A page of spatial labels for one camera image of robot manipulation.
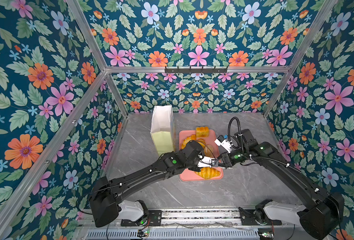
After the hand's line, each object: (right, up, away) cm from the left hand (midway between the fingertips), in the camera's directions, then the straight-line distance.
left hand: (206, 152), depth 73 cm
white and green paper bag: (-27, +11, +28) cm, 41 cm away
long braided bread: (-10, +4, +28) cm, 30 cm away
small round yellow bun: (0, +2, +27) cm, 27 cm away
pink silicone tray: (-8, -17, +15) cm, 24 cm away
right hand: (+3, -5, -2) cm, 6 cm away
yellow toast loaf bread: (0, +9, +28) cm, 30 cm away
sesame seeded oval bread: (+4, -3, +20) cm, 21 cm away
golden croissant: (+2, -14, +11) cm, 18 cm away
